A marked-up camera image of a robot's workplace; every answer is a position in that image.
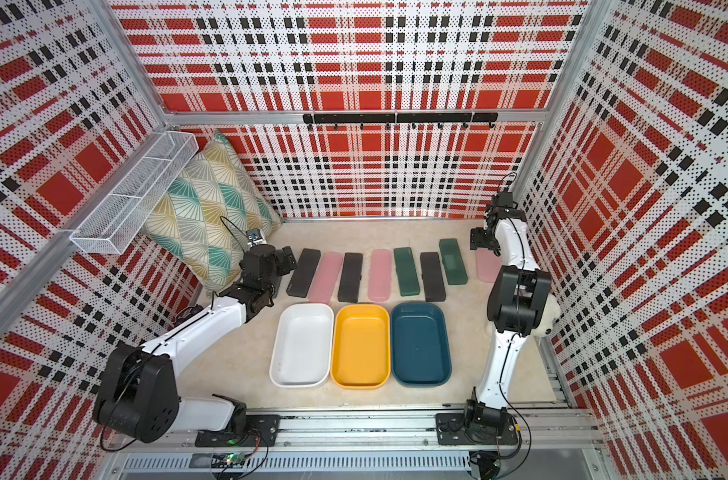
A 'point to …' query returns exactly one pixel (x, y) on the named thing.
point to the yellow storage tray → (361, 346)
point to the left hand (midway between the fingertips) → (278, 252)
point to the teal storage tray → (420, 344)
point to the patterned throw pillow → (204, 217)
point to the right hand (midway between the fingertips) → (491, 241)
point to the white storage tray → (303, 346)
